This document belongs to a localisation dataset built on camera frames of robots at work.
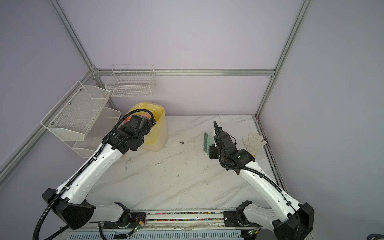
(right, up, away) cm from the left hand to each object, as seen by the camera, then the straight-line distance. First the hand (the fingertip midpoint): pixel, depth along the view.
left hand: (125, 127), depth 70 cm
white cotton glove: (+76, -12, +34) cm, 84 cm away
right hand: (+42, -10, +7) cm, 44 cm away
